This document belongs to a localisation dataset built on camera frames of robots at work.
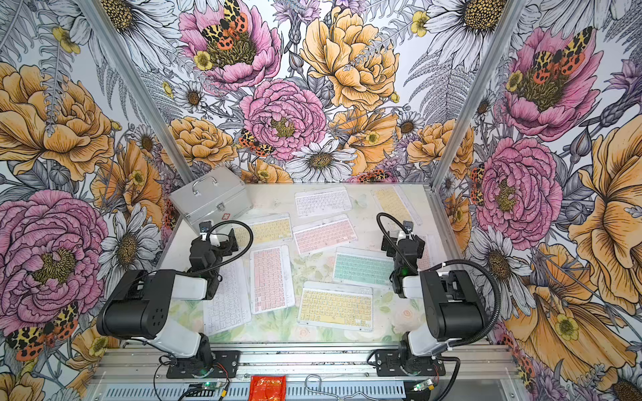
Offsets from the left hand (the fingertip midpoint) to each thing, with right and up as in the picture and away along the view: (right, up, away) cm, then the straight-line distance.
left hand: (221, 237), depth 94 cm
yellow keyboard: (+70, +14, +23) cm, 75 cm away
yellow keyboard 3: (+43, -22, -9) cm, 49 cm away
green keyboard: (+54, -11, +1) cm, 55 cm away
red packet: (+23, -39, -24) cm, 51 cm away
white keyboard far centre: (+36, +14, +22) cm, 44 cm away
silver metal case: (-3, +15, +3) cm, 16 cm away
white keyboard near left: (+7, -22, -9) cm, 25 cm away
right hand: (+66, 0, +1) cm, 66 cm away
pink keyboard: (+37, 0, +11) cm, 39 cm away
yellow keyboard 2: (+15, +1, +11) cm, 18 cm away
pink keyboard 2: (+20, -17, -4) cm, 26 cm away
